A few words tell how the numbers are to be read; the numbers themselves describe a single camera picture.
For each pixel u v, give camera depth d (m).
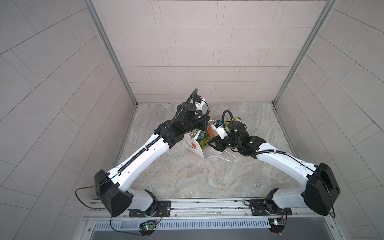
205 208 0.72
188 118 0.52
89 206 0.42
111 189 0.37
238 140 0.60
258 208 0.71
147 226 0.64
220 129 0.69
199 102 0.59
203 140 0.89
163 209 0.71
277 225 0.68
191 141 0.76
